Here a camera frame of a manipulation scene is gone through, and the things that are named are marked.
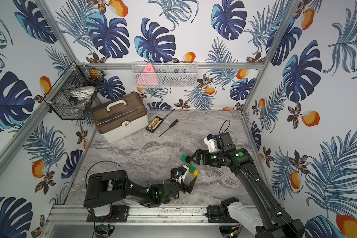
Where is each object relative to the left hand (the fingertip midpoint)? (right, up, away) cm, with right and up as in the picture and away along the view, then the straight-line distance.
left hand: (190, 171), depth 79 cm
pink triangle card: (-25, +54, +11) cm, 60 cm away
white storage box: (-42, +29, +11) cm, 53 cm away
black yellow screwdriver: (-9, +27, +32) cm, 43 cm away
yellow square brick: (+3, -3, +5) cm, 7 cm away
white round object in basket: (-58, +42, +1) cm, 72 cm away
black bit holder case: (-25, +25, +31) cm, 47 cm away
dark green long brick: (-4, +7, +2) cm, 8 cm away
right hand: (+4, +8, -5) cm, 11 cm away
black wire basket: (-69, +41, +8) cm, 81 cm away
